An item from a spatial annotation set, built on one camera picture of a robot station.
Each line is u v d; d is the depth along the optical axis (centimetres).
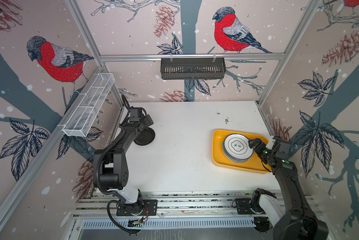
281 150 61
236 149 90
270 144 74
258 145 74
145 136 101
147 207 73
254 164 85
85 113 74
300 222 38
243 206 74
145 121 84
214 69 93
